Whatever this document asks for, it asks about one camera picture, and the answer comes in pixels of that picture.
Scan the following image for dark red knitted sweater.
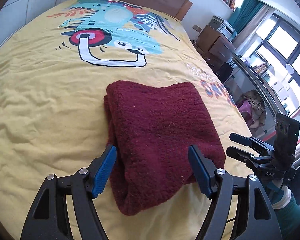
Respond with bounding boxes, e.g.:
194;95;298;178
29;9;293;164
104;80;226;216

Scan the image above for green sleeve right forearm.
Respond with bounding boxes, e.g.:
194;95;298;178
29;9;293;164
273;194;300;239

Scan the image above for beige clothes on stool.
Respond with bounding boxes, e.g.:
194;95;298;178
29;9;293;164
240;89;266;130

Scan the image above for right hand white glove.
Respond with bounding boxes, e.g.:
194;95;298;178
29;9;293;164
265;179;292;210

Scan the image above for glass desk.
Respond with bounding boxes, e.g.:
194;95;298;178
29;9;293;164
231;55;291;120

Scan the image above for pink plastic stool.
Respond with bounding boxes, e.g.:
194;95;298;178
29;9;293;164
237;100;254;126

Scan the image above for window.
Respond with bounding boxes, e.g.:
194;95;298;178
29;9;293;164
244;14;300;105

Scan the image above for wooden dresser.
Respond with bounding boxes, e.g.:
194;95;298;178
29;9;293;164
195;25;235;72

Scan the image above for white printer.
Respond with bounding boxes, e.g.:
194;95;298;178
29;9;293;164
209;15;237;42

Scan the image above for teal curtain right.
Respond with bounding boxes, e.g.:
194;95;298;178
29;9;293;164
228;0;264;34

